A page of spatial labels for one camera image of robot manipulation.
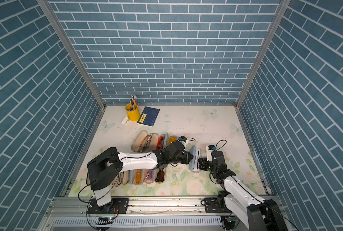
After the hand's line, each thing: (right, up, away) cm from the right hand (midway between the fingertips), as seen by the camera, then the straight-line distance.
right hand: (199, 160), depth 88 cm
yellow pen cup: (-46, +28, +18) cm, 57 cm away
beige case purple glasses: (-30, -7, -5) cm, 31 cm away
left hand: (-2, +2, -6) cm, 7 cm away
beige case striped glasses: (-36, +9, +8) cm, 38 cm away
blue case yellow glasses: (-20, +11, +8) cm, 25 cm away
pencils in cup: (-46, +38, +16) cm, 62 cm away
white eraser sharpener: (-54, +24, +20) cm, 62 cm away
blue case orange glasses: (-36, -6, -10) cm, 38 cm away
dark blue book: (-37, +27, +24) cm, 52 cm away
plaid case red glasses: (-28, +9, +9) cm, 31 cm away
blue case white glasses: (-4, -1, -5) cm, 6 cm away
